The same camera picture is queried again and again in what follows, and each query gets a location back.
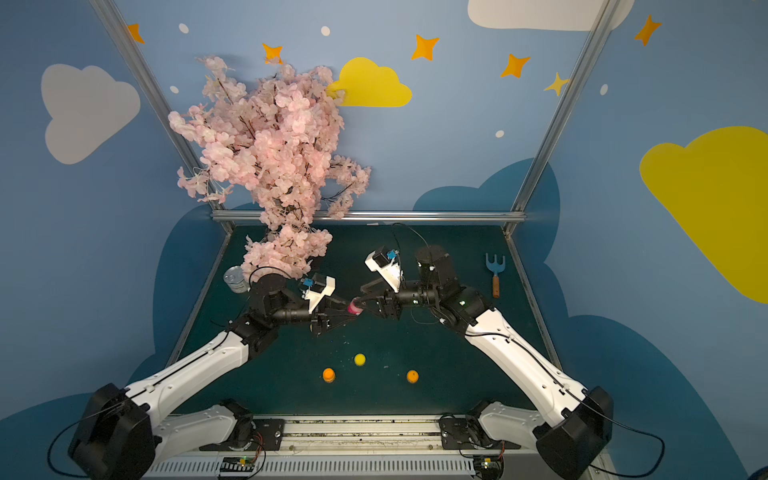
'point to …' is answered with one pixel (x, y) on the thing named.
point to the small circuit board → (237, 464)
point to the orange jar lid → (412, 376)
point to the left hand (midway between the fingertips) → (357, 305)
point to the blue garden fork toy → (495, 267)
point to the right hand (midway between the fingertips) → (367, 292)
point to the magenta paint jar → (354, 308)
